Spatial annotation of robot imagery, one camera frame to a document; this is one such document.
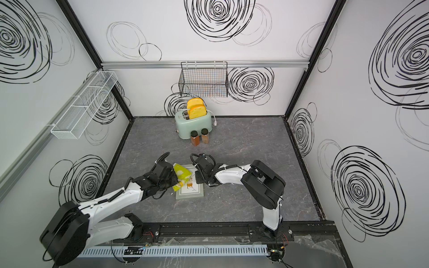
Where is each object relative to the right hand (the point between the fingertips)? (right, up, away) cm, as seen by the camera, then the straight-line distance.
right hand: (199, 177), depth 91 cm
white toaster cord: (+8, +31, +21) cm, 39 cm away
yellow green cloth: (-9, +2, -5) cm, 10 cm away
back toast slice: (-4, +43, +7) cm, 44 cm away
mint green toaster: (-10, +29, +9) cm, 32 cm away
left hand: (-11, +1, -5) cm, 12 cm away
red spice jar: (-4, +21, +8) cm, 23 cm away
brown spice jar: (+2, +23, +9) cm, 25 cm away
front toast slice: (-2, +37, +5) cm, 37 cm away
